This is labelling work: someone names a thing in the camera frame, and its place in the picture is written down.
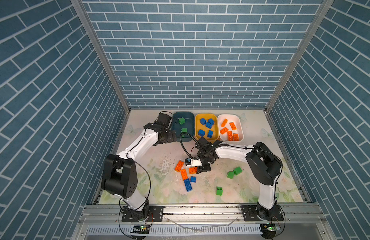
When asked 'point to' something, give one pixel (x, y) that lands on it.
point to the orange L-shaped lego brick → (192, 170)
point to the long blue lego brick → (188, 185)
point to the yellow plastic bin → (206, 127)
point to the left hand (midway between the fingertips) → (168, 138)
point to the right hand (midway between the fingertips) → (196, 165)
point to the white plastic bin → (230, 128)
